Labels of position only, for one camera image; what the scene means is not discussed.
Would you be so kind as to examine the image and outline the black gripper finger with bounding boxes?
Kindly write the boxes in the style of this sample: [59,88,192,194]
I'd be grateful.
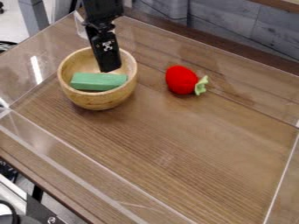
[86,26,104,71]
[96,31,122,73]

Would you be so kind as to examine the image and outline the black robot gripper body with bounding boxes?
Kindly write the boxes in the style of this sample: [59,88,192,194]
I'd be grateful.
[83,0,124,37]

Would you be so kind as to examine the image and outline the light wooden bowl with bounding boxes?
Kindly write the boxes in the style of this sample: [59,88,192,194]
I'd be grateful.
[58,47,138,110]

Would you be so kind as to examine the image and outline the green stick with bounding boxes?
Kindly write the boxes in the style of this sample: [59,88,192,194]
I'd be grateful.
[70,73,128,91]

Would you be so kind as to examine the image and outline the grey pillar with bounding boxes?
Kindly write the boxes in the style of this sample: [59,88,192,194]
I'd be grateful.
[17,0,50,36]

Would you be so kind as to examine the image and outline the red felt strawberry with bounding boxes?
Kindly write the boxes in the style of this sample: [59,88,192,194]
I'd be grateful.
[164,65,210,95]

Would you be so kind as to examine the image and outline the black metal table leg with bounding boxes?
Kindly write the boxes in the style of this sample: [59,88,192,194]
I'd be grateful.
[32,185,43,202]

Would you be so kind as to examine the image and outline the clear acrylic enclosure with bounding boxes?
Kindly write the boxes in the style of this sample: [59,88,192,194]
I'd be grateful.
[0,13,299,224]

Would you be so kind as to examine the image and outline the black cable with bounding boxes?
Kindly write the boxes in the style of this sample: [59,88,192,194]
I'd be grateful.
[0,199,21,224]

